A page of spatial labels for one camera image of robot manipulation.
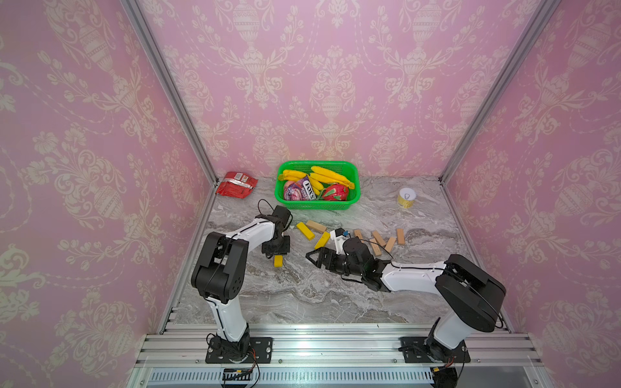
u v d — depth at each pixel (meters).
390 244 0.97
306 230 1.02
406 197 1.06
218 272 0.49
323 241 0.98
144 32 0.73
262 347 0.75
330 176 1.13
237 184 1.16
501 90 0.86
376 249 0.95
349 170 1.16
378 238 0.99
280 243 0.82
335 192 1.05
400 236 1.00
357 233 1.00
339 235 0.80
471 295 0.48
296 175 1.14
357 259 0.67
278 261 0.92
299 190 1.06
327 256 0.76
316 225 1.03
